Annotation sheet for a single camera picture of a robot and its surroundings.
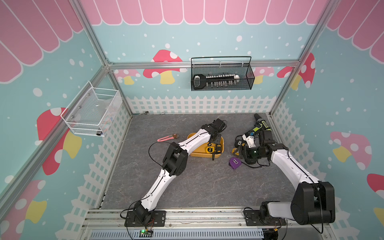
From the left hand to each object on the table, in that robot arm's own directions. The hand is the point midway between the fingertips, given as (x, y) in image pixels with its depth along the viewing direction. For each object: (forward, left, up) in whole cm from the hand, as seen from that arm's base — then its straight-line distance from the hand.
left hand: (213, 140), depth 101 cm
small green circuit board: (-53, +36, -6) cm, 64 cm away
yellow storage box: (-10, +8, +1) cm, 13 cm away
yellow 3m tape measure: (-7, +3, 0) cm, 8 cm away
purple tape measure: (-16, -12, -1) cm, 20 cm away
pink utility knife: (+4, +29, -2) cm, 30 cm away
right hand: (-15, -13, +8) cm, 21 cm away
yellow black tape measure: (-16, -10, +13) cm, 23 cm away
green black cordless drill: (+14, -36, +1) cm, 39 cm away
